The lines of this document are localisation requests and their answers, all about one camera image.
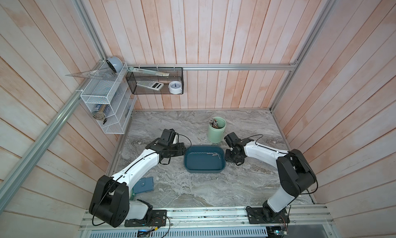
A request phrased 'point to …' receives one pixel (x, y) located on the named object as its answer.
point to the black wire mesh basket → (156, 80)
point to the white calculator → (152, 85)
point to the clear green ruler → (148, 71)
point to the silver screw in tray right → (218, 155)
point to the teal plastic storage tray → (204, 158)
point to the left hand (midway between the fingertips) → (181, 151)
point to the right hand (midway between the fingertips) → (229, 157)
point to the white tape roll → (175, 87)
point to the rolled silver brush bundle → (100, 115)
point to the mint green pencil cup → (216, 135)
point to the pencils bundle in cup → (213, 122)
